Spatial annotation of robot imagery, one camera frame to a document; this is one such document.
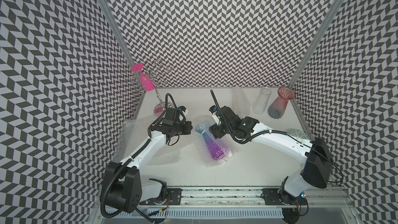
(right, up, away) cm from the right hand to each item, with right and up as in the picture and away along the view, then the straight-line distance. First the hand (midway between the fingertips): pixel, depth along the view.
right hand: (216, 127), depth 80 cm
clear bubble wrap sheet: (-49, -6, +10) cm, 50 cm away
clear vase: (+20, +10, +25) cm, 33 cm away
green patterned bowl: (+49, -5, +11) cm, 50 cm away
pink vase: (+38, +10, +12) cm, 41 cm away
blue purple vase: (0, -12, -1) cm, 12 cm away
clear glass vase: (+30, +13, +18) cm, 37 cm away
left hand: (-14, -1, +4) cm, 14 cm away
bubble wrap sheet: (+6, -10, 0) cm, 12 cm away
